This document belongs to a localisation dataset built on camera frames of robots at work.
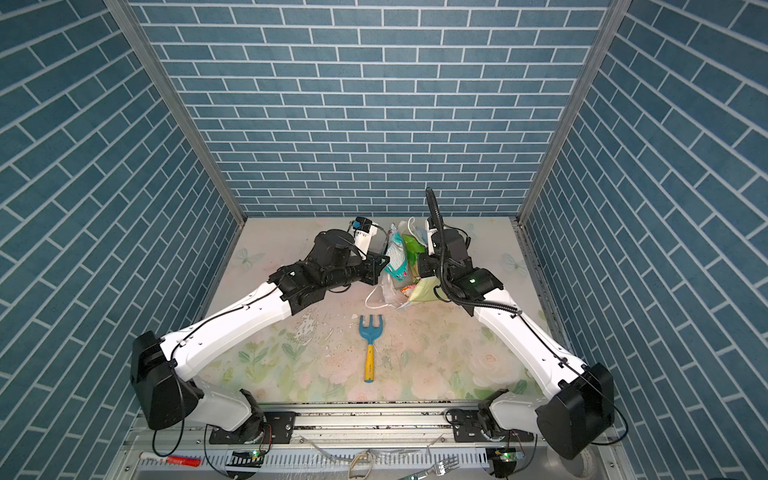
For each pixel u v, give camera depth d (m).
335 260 0.55
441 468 0.68
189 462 0.69
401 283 0.94
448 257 0.56
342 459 0.71
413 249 0.85
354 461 0.71
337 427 0.75
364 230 0.63
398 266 0.75
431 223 0.67
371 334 0.89
